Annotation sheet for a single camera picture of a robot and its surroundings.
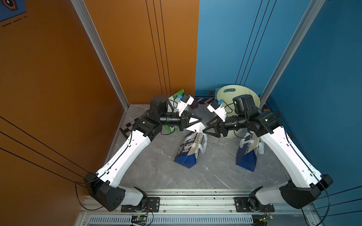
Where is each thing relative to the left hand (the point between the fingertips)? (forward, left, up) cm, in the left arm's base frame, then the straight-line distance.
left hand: (200, 119), depth 61 cm
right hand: (-1, -3, -4) cm, 5 cm away
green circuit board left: (-34, +29, -41) cm, 60 cm away
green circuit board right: (-33, -33, -39) cm, 61 cm away
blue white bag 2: (-2, -28, -20) cm, 35 cm away
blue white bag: (-6, +5, -20) cm, 21 cm away
